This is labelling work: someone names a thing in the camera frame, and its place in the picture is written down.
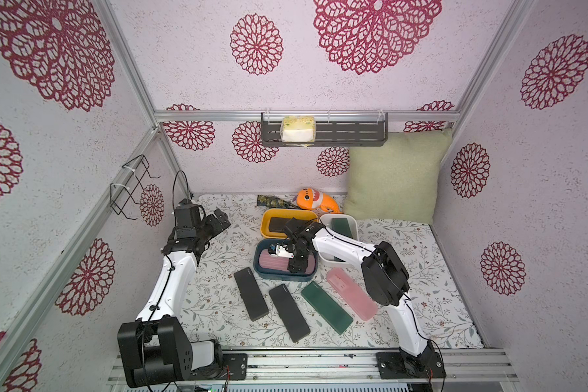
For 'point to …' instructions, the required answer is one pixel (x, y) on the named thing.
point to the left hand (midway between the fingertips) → (218, 221)
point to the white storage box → (326, 220)
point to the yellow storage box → (300, 214)
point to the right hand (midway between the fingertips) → (291, 256)
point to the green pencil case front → (334, 314)
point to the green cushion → (396, 182)
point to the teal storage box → (278, 276)
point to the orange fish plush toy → (311, 198)
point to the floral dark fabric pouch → (272, 202)
